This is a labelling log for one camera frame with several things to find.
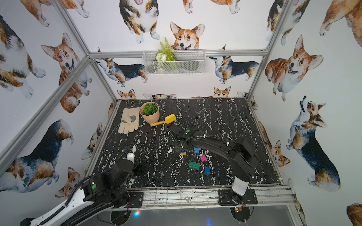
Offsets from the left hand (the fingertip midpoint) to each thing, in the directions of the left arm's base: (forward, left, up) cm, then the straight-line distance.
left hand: (146, 158), depth 75 cm
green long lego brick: (0, -26, -12) cm, 29 cm away
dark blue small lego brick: (-4, -34, -11) cm, 36 cm away
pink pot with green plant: (+35, +4, -4) cm, 36 cm away
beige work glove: (+34, +21, -13) cm, 42 cm away
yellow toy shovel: (+35, -8, -13) cm, 38 cm away
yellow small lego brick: (+7, -19, -13) cm, 24 cm away
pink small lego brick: (+4, -32, -12) cm, 34 cm away
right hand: (+7, -17, -4) cm, 19 cm away
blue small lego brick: (+9, -28, -11) cm, 31 cm away
